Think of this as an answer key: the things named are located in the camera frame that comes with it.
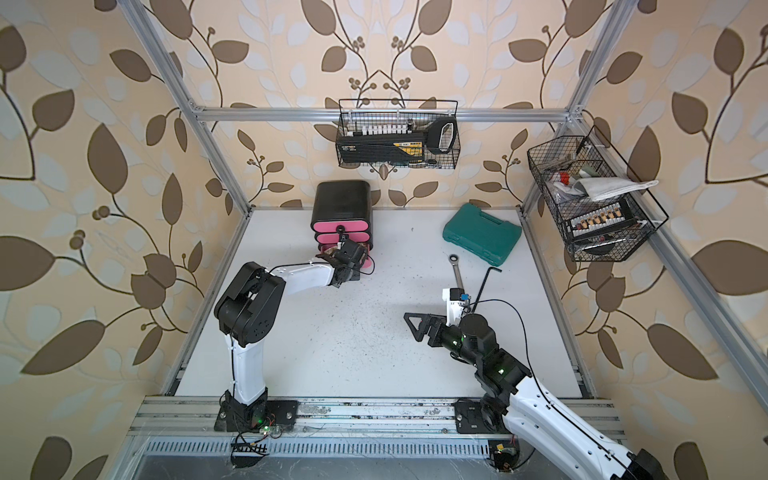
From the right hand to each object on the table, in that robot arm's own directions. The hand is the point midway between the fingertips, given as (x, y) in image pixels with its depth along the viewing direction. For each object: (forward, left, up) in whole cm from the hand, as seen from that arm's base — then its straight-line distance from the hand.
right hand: (415, 317), depth 76 cm
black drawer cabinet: (+40, +22, 0) cm, 46 cm away
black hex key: (+17, -24, -15) cm, 33 cm away
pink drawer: (+26, +21, +2) cm, 33 cm away
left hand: (+24, +20, -10) cm, 33 cm away
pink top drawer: (+31, +22, +1) cm, 38 cm away
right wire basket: (+38, -44, +19) cm, 61 cm away
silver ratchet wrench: (+28, -16, -14) cm, 35 cm away
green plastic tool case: (+37, -28, -10) cm, 48 cm away
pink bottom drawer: (+16, +13, +3) cm, 20 cm away
